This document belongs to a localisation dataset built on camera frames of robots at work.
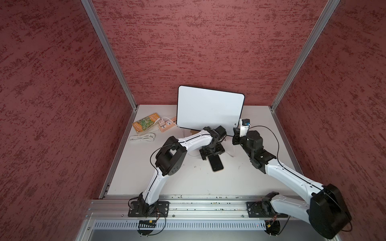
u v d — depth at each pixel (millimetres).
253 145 616
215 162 888
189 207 758
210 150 797
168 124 1063
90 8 710
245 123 691
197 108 925
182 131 1033
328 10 724
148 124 1061
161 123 1008
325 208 406
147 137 1001
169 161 542
